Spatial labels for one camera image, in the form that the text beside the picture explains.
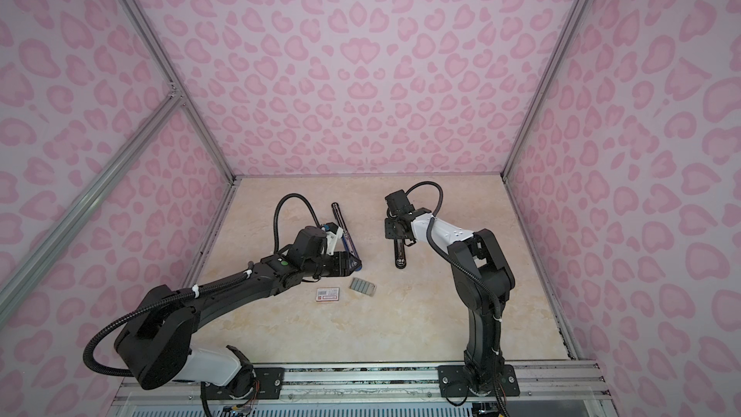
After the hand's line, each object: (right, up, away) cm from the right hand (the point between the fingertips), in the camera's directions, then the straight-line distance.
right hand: (395, 226), depth 98 cm
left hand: (-12, -8, -15) cm, 20 cm away
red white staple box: (-21, -20, -10) cm, 31 cm away
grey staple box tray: (-11, -18, -7) cm, 22 cm away
